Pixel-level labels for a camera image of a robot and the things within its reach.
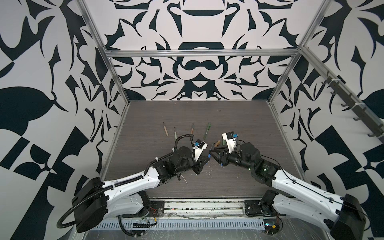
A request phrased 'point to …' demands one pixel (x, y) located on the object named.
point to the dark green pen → (208, 127)
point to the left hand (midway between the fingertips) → (210, 156)
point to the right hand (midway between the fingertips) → (212, 150)
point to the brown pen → (192, 131)
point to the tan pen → (165, 129)
